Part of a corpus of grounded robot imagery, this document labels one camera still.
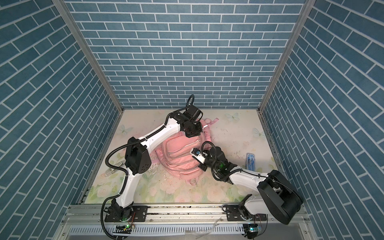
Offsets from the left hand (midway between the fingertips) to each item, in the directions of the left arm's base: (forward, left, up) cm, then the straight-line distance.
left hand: (202, 132), depth 90 cm
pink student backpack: (-14, +16, -3) cm, 22 cm away
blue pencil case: (-16, -29, -13) cm, 36 cm away
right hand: (-13, +6, -3) cm, 14 cm away
